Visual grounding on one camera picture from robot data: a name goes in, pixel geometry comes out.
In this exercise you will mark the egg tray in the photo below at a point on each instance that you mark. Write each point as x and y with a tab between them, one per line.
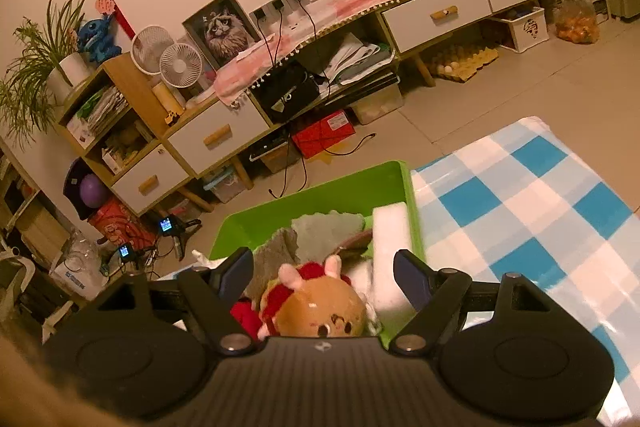
461	62

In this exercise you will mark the purple ball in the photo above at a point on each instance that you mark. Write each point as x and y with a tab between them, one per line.
93	192

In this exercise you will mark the black handbag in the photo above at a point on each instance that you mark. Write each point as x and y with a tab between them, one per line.
286	90

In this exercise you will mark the potted green plant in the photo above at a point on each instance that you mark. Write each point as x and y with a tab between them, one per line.
26	104

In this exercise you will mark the grey green rag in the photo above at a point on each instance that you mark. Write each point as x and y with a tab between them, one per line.
308	238

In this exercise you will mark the white desk fan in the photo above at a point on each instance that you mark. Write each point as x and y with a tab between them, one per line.
181	65
148	45

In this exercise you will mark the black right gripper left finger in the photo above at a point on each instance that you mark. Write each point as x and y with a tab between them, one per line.
143	348

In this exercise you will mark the blue stitch plush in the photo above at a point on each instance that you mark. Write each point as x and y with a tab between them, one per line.
96	41

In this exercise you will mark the framed cat picture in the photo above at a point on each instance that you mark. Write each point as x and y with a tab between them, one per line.
221	30

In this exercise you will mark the white storage crate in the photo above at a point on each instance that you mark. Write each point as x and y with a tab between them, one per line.
519	31

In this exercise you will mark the blue white checkered tablecloth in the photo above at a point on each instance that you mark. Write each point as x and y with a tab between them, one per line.
519	200

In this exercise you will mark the wooden white tv cabinet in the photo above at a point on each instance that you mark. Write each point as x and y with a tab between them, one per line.
209	133

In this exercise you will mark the white sponge block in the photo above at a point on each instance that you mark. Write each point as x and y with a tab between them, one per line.
390	233

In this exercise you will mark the white cloth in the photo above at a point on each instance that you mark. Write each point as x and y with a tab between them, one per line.
360	274

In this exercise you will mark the pink cloth runner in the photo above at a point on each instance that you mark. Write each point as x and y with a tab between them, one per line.
250	65

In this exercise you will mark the bag of oranges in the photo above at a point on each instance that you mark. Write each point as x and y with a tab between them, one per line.
576	21

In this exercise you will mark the red shoe box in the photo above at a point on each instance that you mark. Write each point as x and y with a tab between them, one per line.
328	131

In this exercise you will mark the white desk fan rear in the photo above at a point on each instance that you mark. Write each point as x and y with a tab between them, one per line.
148	45

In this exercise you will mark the white office chair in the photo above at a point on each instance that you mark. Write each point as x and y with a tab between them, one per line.
31	302

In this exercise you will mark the brown deer plush toy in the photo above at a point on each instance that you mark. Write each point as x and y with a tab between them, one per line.
312	300

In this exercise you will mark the green plastic storage bin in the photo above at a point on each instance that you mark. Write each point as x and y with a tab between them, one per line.
358	193

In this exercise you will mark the white desk fan front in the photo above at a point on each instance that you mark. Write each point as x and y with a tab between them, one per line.
181	65

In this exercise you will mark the red santa hat plush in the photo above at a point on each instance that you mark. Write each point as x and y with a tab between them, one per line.
244	313

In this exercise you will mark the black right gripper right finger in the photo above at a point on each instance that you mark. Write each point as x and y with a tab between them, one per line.
504	349

